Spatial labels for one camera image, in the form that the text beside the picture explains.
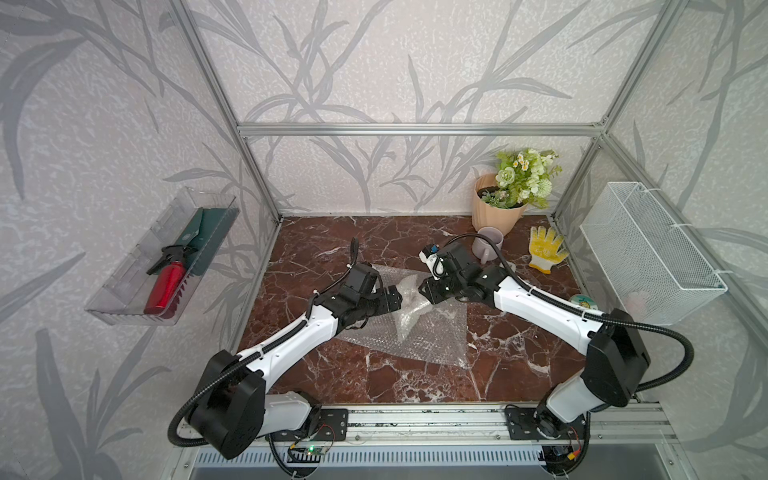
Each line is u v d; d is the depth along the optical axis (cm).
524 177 96
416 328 89
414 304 87
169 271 62
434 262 73
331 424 73
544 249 109
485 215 104
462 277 63
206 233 74
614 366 42
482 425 75
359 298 64
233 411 40
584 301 87
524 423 73
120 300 58
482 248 102
